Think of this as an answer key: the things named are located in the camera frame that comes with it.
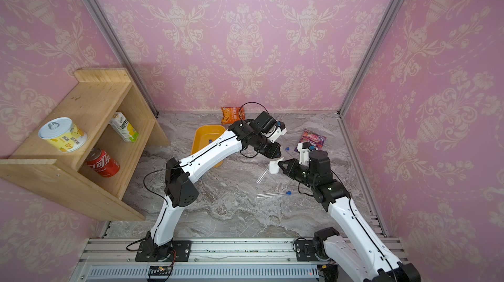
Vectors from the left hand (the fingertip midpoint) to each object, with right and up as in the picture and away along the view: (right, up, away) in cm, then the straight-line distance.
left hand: (280, 155), depth 81 cm
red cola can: (-61, -1, -16) cm, 63 cm away
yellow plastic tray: (-40, +8, +29) cm, 50 cm away
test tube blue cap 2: (-5, -19, +8) cm, 21 cm away
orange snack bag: (-24, +19, +36) cm, 47 cm away
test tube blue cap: (-7, -13, +18) cm, 23 cm away
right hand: (-1, -3, -4) cm, 5 cm away
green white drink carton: (-61, +13, -7) cm, 63 cm away
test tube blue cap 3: (-35, +4, +26) cm, 44 cm away
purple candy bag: (+21, +5, +23) cm, 31 cm away
